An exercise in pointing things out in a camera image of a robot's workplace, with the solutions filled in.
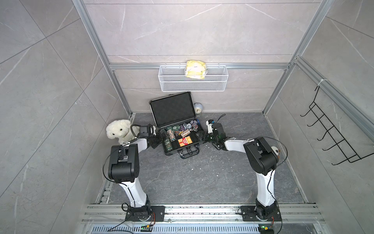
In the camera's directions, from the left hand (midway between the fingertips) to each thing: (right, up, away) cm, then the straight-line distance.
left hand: (165, 135), depth 99 cm
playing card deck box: (+13, -4, 0) cm, 14 cm away
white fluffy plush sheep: (-26, +5, -11) cm, 28 cm away
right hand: (+24, +1, +1) cm, 24 cm away
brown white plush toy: (+75, -9, -3) cm, 76 cm away
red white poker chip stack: (+4, 0, +1) cm, 4 cm away
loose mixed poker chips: (+20, +7, +8) cm, 23 cm away
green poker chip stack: (+3, -6, -3) cm, 7 cm away
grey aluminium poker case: (+6, +13, +6) cm, 16 cm away
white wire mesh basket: (+6, +40, +1) cm, 40 cm away
